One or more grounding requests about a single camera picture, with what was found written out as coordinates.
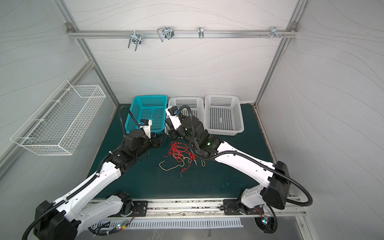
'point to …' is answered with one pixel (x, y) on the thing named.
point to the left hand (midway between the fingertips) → (162, 131)
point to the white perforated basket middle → (196, 104)
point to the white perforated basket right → (223, 115)
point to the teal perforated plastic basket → (152, 107)
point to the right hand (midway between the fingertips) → (169, 115)
